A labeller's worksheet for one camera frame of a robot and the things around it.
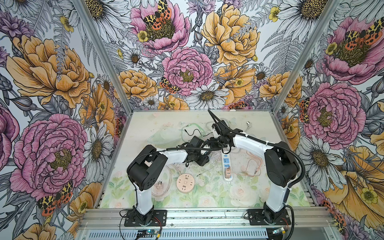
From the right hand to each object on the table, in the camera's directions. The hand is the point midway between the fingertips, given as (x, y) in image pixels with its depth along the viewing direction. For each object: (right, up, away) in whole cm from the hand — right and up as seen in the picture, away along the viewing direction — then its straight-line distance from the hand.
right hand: (212, 149), depth 93 cm
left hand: (-5, -8, +1) cm, 9 cm away
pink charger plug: (+8, -12, -11) cm, 18 cm away
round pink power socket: (-16, -17, -10) cm, 25 cm away
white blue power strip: (+8, -10, -3) cm, 13 cm away
